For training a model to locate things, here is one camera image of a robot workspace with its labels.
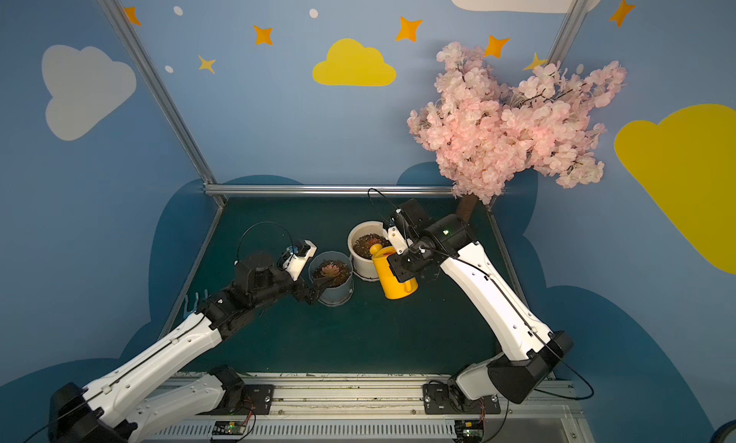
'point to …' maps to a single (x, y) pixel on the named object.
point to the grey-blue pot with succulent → (337, 266)
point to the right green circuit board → (470, 431)
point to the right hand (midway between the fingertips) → (403, 266)
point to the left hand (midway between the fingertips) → (321, 262)
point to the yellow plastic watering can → (391, 286)
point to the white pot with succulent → (360, 238)
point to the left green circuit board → (228, 428)
